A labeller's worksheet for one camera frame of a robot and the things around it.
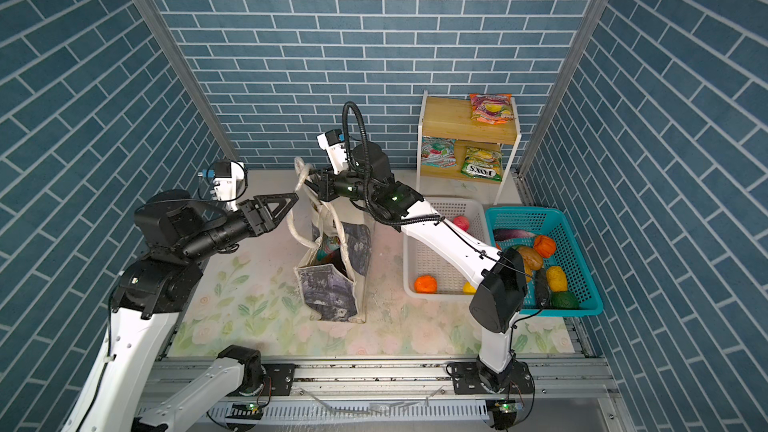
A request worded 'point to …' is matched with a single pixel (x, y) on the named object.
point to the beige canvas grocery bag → (336, 278)
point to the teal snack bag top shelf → (329, 251)
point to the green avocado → (564, 300)
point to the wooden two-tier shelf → (451, 117)
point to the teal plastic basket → (552, 222)
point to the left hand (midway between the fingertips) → (292, 201)
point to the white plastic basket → (430, 272)
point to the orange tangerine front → (425, 284)
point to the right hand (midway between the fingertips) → (298, 173)
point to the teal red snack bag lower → (438, 152)
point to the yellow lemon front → (468, 289)
